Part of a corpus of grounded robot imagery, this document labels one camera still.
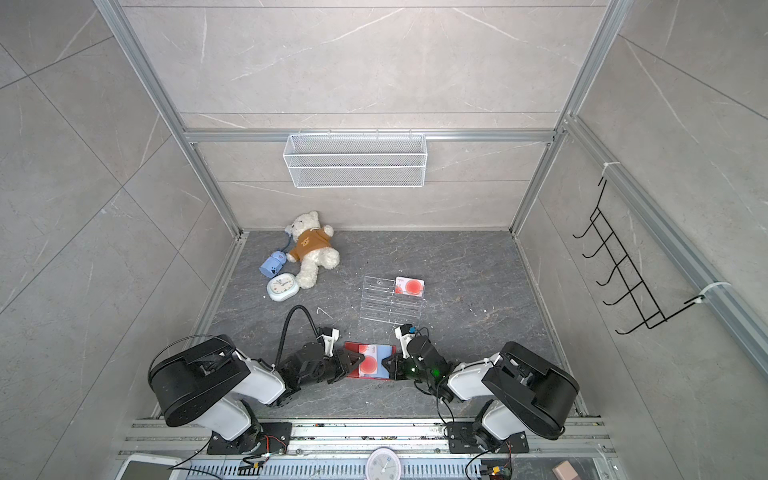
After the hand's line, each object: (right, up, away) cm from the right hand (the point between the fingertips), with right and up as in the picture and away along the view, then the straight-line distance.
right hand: (382, 361), depth 86 cm
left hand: (-5, +2, -1) cm, 5 cm away
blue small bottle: (-39, +28, +18) cm, 51 cm away
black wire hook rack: (+58, +22, -21) cm, 66 cm away
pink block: (+43, -19, -18) cm, 50 cm away
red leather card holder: (-8, -2, -4) cm, 9 cm away
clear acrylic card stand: (-1, +15, +12) cm, 19 cm away
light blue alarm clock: (-35, +20, +15) cm, 43 cm away
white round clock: (+1, -18, -17) cm, 25 cm away
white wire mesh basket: (-10, +64, +15) cm, 66 cm away
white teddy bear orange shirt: (-26, +34, +19) cm, 47 cm away
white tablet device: (-54, -16, -20) cm, 60 cm away
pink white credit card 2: (+8, +21, +7) cm, 24 cm away
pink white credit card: (-2, +2, 0) cm, 3 cm away
